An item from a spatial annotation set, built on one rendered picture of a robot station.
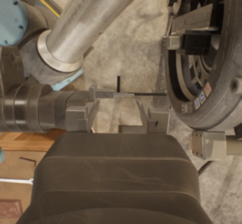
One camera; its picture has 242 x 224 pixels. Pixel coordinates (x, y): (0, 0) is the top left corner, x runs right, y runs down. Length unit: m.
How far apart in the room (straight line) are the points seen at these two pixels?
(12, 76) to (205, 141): 0.61
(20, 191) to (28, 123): 1.10
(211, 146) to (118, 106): 0.88
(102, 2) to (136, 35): 0.98
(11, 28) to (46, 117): 0.43
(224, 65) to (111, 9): 0.31
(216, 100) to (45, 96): 0.45
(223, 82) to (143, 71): 0.92
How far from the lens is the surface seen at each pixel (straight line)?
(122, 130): 1.48
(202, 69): 0.93
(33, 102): 0.26
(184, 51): 0.61
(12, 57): 0.30
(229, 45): 0.52
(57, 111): 0.25
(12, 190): 1.37
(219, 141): 0.72
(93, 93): 0.25
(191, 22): 0.71
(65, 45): 0.52
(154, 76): 1.40
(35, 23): 0.67
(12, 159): 1.23
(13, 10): 0.65
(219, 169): 1.92
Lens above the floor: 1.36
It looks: 74 degrees down
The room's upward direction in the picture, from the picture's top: 178 degrees clockwise
